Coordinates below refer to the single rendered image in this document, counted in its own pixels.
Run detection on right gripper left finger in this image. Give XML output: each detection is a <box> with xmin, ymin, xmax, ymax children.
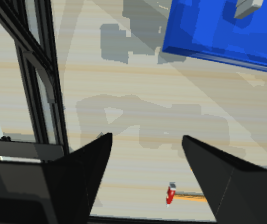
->
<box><xmin>0</xmin><ymin>133</ymin><xmax>113</xmax><ymax>224</ymax></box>

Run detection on hammer with wooden handle and red head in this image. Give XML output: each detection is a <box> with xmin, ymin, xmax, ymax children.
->
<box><xmin>166</xmin><ymin>184</ymin><xmax>207</xmax><ymax>207</ymax></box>

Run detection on blue bin with label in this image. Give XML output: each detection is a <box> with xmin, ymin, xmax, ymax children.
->
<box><xmin>162</xmin><ymin>0</ymin><xmax>267</xmax><ymax>72</ymax></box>

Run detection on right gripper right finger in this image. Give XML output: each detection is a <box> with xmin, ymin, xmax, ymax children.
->
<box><xmin>182</xmin><ymin>135</ymin><xmax>267</xmax><ymax>224</ymax></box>

